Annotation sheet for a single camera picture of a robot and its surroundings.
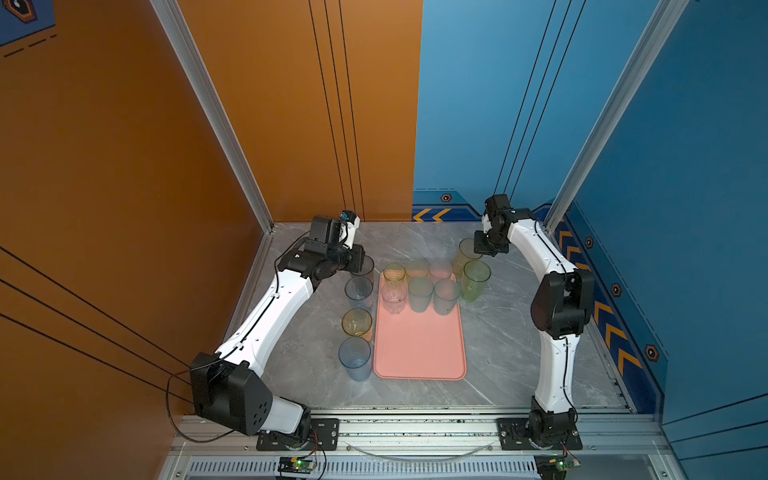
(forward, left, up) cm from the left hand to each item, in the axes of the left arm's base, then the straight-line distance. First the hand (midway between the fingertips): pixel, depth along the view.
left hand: (363, 248), depth 81 cm
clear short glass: (-1, -9, -21) cm, 23 cm away
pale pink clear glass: (+7, -24, -19) cm, 31 cm away
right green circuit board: (-46, -47, -26) cm, 71 cm away
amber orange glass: (-14, +2, -16) cm, 21 cm away
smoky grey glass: (+1, 0, -11) cm, 11 cm away
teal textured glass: (-4, -16, -15) cm, 23 cm away
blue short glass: (-3, +3, -17) cm, 17 cm away
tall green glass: (+3, -34, -16) cm, 38 cm away
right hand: (+12, -37, -13) cm, 41 cm away
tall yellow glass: (+6, -31, -10) cm, 33 cm away
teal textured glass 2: (-2, -25, -19) cm, 32 cm away
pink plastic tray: (-18, -16, -23) cm, 33 cm away
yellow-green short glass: (+6, -16, -17) cm, 24 cm away
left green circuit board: (-47, +14, -25) cm, 55 cm away
